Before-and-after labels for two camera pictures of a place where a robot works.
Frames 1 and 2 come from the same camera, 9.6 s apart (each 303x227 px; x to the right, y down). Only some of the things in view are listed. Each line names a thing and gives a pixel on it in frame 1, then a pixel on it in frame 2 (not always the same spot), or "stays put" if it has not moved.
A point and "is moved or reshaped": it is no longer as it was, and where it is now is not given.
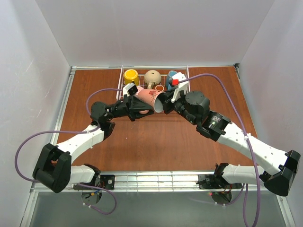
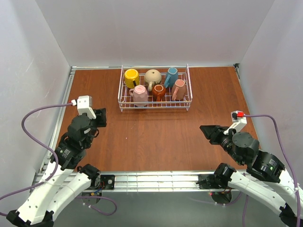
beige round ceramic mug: [151, 77] stays put
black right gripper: [171, 104] -> [217, 135]
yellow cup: [131, 75] stays put
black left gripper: [129, 107] -> [99, 117]
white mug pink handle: [150, 97] is moved or reshaped
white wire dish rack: [156, 77] stays put
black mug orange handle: [159, 88] stays put
